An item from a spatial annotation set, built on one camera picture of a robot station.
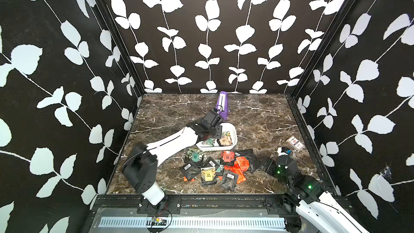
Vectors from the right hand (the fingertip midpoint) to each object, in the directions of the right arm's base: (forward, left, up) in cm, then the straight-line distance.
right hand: (262, 159), depth 80 cm
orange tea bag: (0, +10, -8) cm, 13 cm away
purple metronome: (+34, +19, +3) cm, 39 cm away
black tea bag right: (+1, +3, -7) cm, 8 cm away
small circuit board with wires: (-26, +49, -8) cm, 56 cm away
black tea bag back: (-4, +36, -6) cm, 37 cm away
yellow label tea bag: (-6, +27, -7) cm, 29 cm away
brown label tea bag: (+15, +17, -7) cm, 24 cm away
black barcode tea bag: (-8, +17, -8) cm, 20 cm away
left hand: (+15, +22, +6) cm, 27 cm away
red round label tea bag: (+5, +17, -7) cm, 19 cm away
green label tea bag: (+14, +27, -8) cm, 31 cm away
